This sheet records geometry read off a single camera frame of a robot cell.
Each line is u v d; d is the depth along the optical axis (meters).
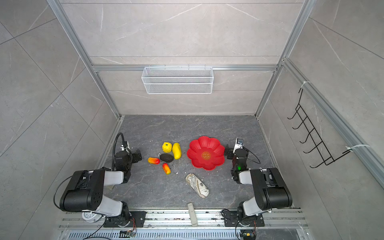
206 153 0.98
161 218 0.75
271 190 0.44
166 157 0.93
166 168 0.89
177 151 0.94
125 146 0.80
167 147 0.95
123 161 0.70
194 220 0.70
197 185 0.82
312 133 0.69
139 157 0.88
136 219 0.73
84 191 0.45
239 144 0.79
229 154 0.84
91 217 0.71
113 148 1.01
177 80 1.00
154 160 0.92
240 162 0.70
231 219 0.73
